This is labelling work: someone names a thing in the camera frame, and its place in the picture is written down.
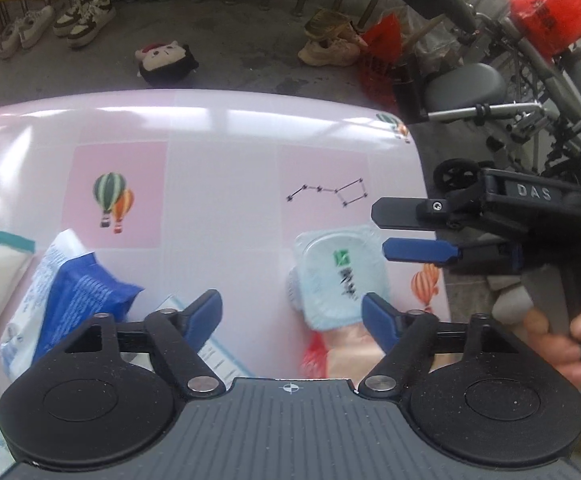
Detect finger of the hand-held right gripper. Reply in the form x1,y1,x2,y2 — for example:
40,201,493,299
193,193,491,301
382,238,464,266
371,197,452,229

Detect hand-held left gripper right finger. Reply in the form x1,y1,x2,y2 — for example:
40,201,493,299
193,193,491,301
361,292,521,397

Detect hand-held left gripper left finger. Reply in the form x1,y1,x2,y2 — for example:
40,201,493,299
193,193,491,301
65,288,224,397

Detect pink wet wipes pack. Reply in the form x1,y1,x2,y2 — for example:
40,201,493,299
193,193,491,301
286,225,394,380

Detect blue and white wipes pack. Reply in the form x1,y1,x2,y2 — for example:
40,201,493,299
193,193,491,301
0,230,144,378

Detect person's right hand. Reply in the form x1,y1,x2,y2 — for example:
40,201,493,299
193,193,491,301
523,300,581,388

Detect light blue paper box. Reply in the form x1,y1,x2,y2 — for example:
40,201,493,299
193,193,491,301
155,295,256,378

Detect pink printed tablecloth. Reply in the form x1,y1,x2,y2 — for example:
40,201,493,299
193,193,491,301
0,89,451,381

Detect grey wheelchair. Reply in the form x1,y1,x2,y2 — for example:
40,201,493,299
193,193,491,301
371,0,581,196

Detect orange red plastic bag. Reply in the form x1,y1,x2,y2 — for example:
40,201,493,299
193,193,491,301
358,12,404,103

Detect beige shoe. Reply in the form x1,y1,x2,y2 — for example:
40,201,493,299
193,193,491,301
298,37,361,67
305,10,366,43

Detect brown and white sneaker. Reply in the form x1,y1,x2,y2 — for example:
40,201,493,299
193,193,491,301
68,0,116,50
53,0,96,38

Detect white chunky shoe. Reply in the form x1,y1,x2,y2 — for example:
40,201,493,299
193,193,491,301
18,5,55,50
0,17,27,59

